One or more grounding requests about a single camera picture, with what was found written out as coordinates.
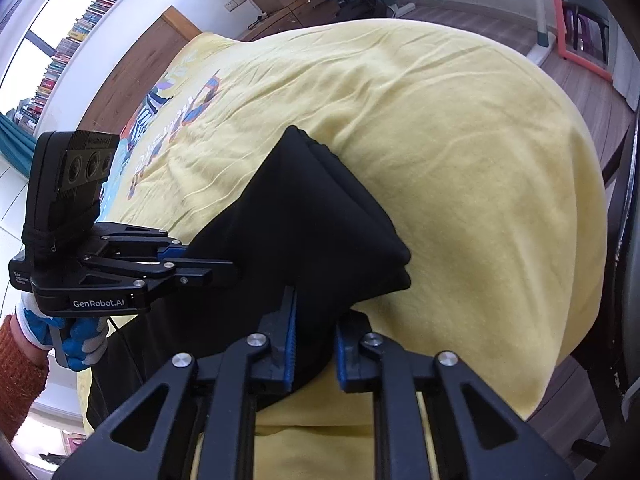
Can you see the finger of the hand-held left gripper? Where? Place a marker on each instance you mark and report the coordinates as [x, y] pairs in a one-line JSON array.
[[200, 272], [135, 235]]

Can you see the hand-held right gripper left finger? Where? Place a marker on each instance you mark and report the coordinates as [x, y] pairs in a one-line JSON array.
[[289, 340]]

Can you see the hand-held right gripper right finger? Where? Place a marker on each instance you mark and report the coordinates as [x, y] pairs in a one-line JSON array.
[[345, 355]]

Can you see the black pants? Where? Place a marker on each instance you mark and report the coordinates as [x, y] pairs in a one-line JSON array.
[[310, 220]]

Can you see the person's left forearm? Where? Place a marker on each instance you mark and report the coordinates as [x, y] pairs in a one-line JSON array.
[[20, 365]]

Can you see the person's left hand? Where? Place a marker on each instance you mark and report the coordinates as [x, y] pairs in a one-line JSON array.
[[82, 345]]

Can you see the teal curtain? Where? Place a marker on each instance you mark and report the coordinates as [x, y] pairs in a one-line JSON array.
[[17, 145]]

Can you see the row of books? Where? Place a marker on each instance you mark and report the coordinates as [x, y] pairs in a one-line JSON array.
[[75, 35]]

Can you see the wooden headboard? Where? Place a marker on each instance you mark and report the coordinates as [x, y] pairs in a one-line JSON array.
[[160, 40]]

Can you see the yellow printed blanket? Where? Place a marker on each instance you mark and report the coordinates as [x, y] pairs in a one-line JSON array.
[[450, 185]]

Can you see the low wooden nightstand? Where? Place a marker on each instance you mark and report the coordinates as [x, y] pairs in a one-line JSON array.
[[290, 17]]

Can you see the purple stool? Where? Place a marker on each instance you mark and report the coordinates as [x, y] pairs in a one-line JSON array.
[[585, 30]]

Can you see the wall outlet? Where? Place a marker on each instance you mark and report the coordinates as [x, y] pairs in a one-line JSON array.
[[236, 2]]

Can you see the red frame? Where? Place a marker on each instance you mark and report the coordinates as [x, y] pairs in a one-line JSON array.
[[552, 10]]

